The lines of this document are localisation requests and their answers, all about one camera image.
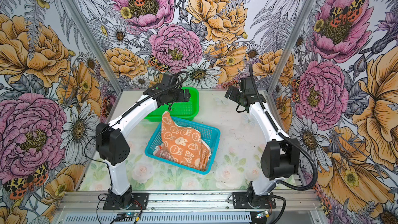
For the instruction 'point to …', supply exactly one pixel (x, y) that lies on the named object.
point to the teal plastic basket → (209, 135)
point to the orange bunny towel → (182, 144)
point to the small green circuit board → (127, 216)
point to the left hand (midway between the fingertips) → (182, 99)
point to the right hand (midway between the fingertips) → (232, 98)
